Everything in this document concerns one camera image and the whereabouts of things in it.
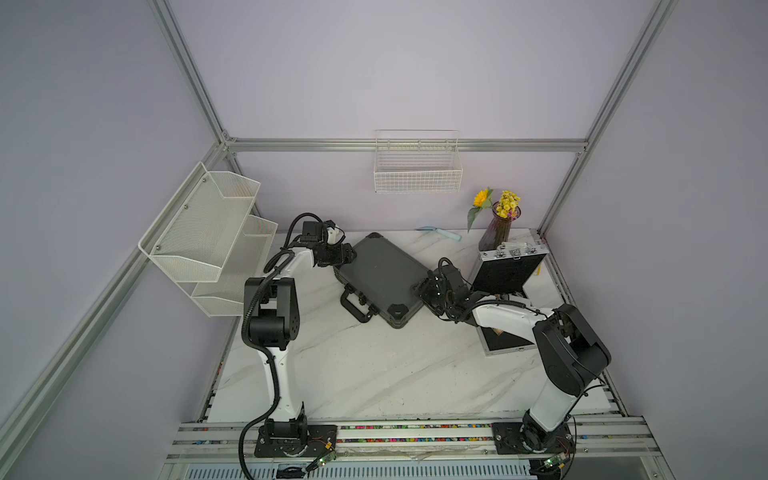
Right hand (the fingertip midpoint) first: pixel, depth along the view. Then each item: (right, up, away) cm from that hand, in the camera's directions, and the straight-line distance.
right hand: (416, 295), depth 94 cm
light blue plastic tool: (+14, +22, +26) cm, 37 cm away
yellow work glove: (+47, +7, +14) cm, 49 cm away
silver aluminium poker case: (+27, +8, -5) cm, 29 cm away
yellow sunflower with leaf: (+22, +31, +2) cm, 38 cm away
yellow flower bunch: (+30, +29, +2) cm, 42 cm away
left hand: (-23, +11, +8) cm, 26 cm away
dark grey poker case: (-11, +5, +5) cm, 13 cm away
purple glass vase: (+29, +22, +10) cm, 38 cm away
